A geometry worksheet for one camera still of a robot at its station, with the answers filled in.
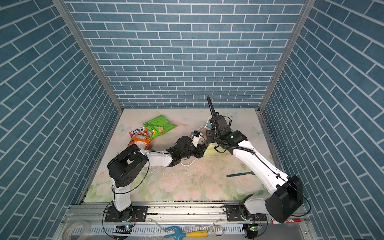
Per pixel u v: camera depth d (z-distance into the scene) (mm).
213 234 675
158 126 999
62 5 694
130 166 500
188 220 736
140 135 992
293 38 817
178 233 680
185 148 733
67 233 666
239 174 870
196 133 809
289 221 712
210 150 806
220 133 578
